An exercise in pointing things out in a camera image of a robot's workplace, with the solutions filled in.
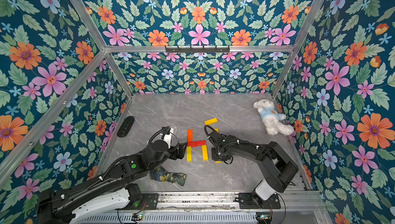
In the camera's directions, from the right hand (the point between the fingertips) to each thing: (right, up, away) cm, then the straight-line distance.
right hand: (218, 155), depth 88 cm
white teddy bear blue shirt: (+34, +21, +7) cm, 41 cm away
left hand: (-18, +10, -14) cm, 25 cm away
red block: (-11, +6, +5) cm, 13 cm away
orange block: (-18, +10, +10) cm, 23 cm away
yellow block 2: (-8, +1, 0) cm, 8 cm away
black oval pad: (-60, +15, +10) cm, 62 cm away
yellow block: (-4, +19, +16) cm, 25 cm away
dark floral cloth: (-31, -7, -10) cm, 33 cm away
